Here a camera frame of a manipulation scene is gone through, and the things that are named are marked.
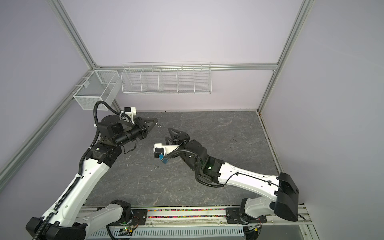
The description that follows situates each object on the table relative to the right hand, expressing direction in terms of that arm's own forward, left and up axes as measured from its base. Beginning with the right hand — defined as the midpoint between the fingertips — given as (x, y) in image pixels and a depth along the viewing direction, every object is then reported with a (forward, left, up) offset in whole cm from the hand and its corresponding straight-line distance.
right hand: (172, 131), depth 63 cm
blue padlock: (+4, +11, -36) cm, 38 cm away
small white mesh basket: (+45, +57, -8) cm, 73 cm away
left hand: (+4, +7, +1) cm, 8 cm away
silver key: (+4, +7, -1) cm, 8 cm away
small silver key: (0, +15, -36) cm, 39 cm away
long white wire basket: (+49, +10, -5) cm, 50 cm away
